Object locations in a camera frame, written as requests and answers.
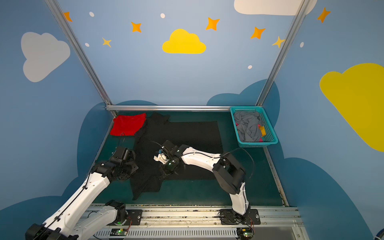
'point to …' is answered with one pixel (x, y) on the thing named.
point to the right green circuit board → (244, 233)
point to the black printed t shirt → (146, 178)
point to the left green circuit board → (119, 232)
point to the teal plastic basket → (270, 138)
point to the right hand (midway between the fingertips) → (160, 176)
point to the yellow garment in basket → (263, 131)
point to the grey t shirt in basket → (247, 123)
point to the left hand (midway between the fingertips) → (139, 168)
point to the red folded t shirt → (127, 125)
